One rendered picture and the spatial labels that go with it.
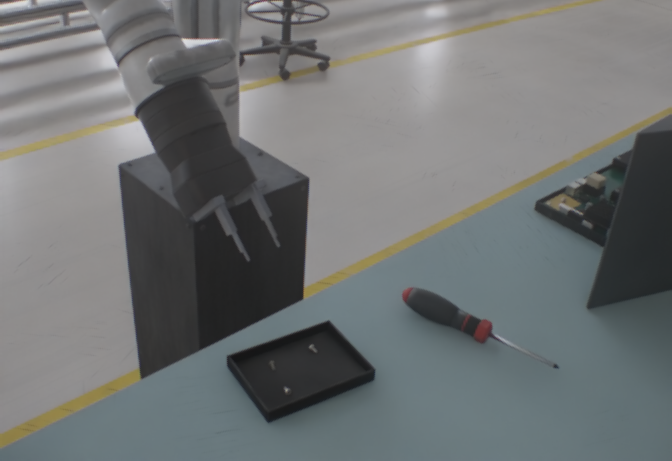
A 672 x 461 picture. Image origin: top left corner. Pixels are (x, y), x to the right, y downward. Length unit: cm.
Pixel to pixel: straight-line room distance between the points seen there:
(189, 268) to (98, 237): 150
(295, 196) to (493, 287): 56
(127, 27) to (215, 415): 37
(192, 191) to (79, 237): 205
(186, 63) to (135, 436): 33
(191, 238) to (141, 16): 53
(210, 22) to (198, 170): 50
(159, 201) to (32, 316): 122
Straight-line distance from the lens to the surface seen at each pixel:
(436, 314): 76
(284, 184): 129
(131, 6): 76
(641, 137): 75
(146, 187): 130
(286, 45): 418
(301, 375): 70
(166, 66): 69
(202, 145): 73
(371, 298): 80
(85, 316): 239
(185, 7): 117
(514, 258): 90
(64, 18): 477
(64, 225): 284
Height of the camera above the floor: 148
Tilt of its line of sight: 32 degrees down
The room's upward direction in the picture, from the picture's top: 4 degrees clockwise
